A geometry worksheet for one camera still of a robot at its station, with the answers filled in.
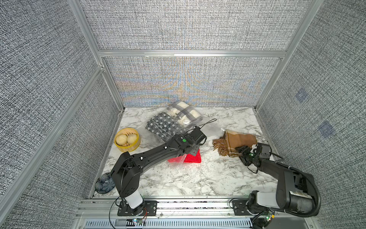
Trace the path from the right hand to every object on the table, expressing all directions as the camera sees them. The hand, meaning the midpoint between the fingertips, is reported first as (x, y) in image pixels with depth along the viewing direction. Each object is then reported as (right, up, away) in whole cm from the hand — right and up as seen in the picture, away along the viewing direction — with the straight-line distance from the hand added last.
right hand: (237, 147), depth 92 cm
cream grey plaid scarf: (-33, +22, +15) cm, 43 cm away
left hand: (-28, +3, -10) cm, 30 cm away
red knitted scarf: (-33, -4, -12) cm, 35 cm away
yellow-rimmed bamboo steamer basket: (-70, 0, 0) cm, 70 cm away
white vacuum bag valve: (-32, +16, +11) cm, 38 cm away
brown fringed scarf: (-7, +1, +1) cm, 7 cm away
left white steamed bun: (-76, +5, +3) cm, 76 cm away
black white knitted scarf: (-48, +13, +9) cm, 50 cm away
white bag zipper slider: (-8, +11, +5) cm, 15 cm away
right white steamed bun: (-70, +5, +3) cm, 70 cm away
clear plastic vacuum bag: (-15, +11, +12) cm, 22 cm away
